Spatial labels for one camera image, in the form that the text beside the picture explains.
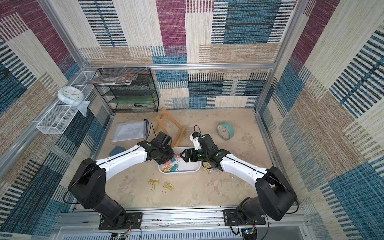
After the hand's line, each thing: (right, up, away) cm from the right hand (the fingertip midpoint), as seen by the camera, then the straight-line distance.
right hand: (185, 152), depth 83 cm
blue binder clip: (+13, -3, -21) cm, 25 cm away
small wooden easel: (-15, +19, +4) cm, 24 cm away
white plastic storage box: (-1, -10, +6) cm, 12 cm away
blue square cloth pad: (-45, -1, +14) cm, 48 cm away
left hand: (-7, -2, +5) cm, 9 cm away
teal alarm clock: (+24, +12, +14) cm, 30 cm away
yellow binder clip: (+11, -5, -12) cm, 17 cm away
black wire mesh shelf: (-36, +36, +31) cm, 60 cm away
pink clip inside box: (-5, -2, -1) cm, 5 cm away
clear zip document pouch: (-41, +11, +25) cm, 49 cm away
